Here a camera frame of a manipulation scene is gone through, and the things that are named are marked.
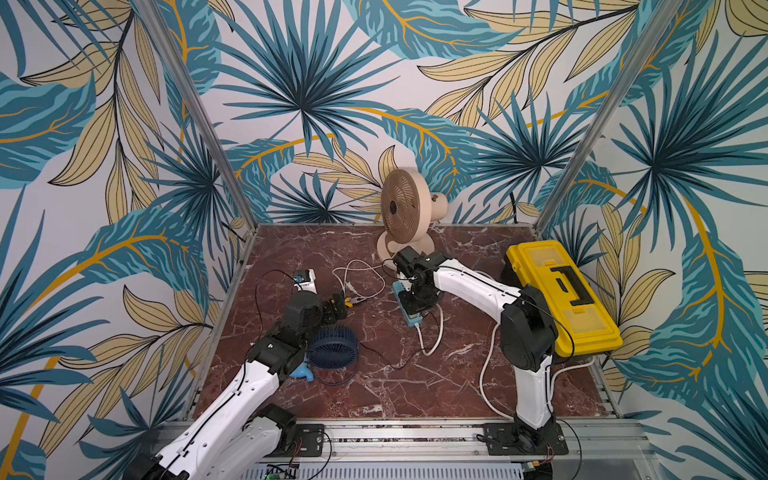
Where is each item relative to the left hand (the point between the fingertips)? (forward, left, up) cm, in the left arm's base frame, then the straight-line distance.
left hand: (328, 298), depth 79 cm
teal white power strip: (+1, -23, -15) cm, 28 cm away
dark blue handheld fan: (-12, -2, -8) cm, 14 cm away
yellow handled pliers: (+9, -4, -17) cm, 19 cm away
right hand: (+4, -23, -11) cm, 26 cm away
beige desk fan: (+26, -21, +9) cm, 35 cm away
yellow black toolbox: (-4, -66, -1) cm, 66 cm away
